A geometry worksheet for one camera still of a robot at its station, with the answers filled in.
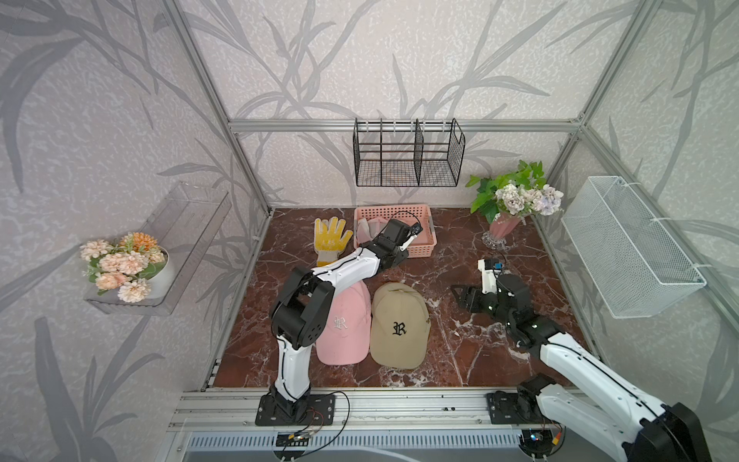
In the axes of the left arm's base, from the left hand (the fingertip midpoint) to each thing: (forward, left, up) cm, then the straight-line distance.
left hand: (394, 240), depth 96 cm
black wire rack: (+31, -5, +14) cm, 34 cm away
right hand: (-18, -19, +3) cm, 26 cm away
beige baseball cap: (-28, -2, -5) cm, 28 cm away
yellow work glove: (+7, +25, -11) cm, 28 cm away
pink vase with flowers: (+3, -33, +17) cm, 37 cm away
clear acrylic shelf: (-10, +55, +19) cm, 59 cm away
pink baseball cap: (-30, +14, -8) cm, 34 cm away
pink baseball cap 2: (+9, +9, -5) cm, 14 cm away
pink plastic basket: (+2, -10, -5) cm, 11 cm away
